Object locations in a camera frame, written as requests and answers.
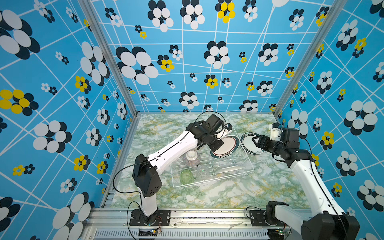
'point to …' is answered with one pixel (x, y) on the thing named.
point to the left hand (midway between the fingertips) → (220, 141)
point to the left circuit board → (152, 233)
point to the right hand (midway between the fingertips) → (257, 140)
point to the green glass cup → (186, 177)
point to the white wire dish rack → (198, 165)
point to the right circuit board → (276, 234)
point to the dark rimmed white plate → (231, 143)
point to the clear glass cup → (203, 172)
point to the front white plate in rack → (230, 169)
